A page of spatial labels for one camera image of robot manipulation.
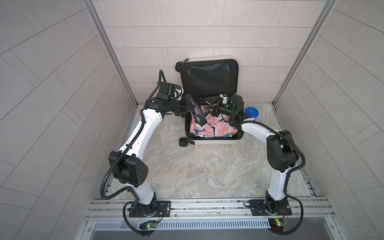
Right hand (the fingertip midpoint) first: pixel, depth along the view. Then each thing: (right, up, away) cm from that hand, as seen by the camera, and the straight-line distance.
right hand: (204, 102), depth 81 cm
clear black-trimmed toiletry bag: (-5, -4, -6) cm, 9 cm away
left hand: (-3, -1, -7) cm, 8 cm away
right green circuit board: (+33, -57, -13) cm, 67 cm away
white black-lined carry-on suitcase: (+5, +12, +22) cm, 25 cm away
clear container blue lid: (+31, -5, +15) cm, 35 cm away
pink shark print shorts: (+8, -14, +13) cm, 21 cm away
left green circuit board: (-25, -55, -17) cm, 63 cm away
